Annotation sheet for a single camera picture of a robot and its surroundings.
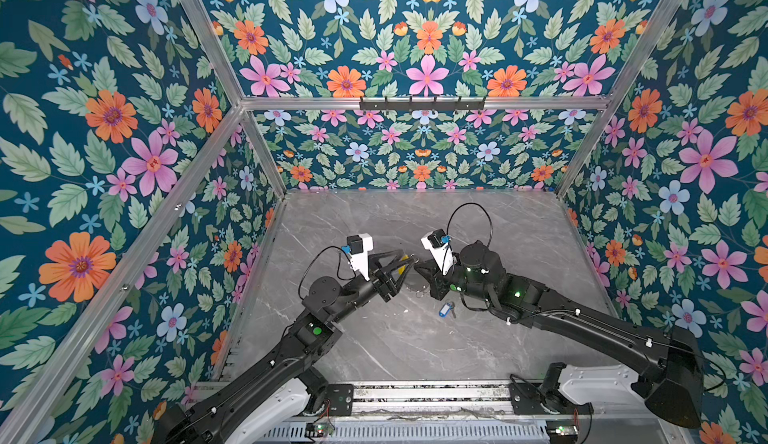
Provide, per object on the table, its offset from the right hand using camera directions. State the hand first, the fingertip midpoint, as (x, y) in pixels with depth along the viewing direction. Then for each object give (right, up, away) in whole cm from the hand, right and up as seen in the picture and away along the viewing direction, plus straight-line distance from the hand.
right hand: (415, 264), depth 70 cm
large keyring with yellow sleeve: (-2, +2, -4) cm, 5 cm away
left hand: (-1, +3, -9) cm, 9 cm away
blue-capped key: (+10, -16, +19) cm, 27 cm away
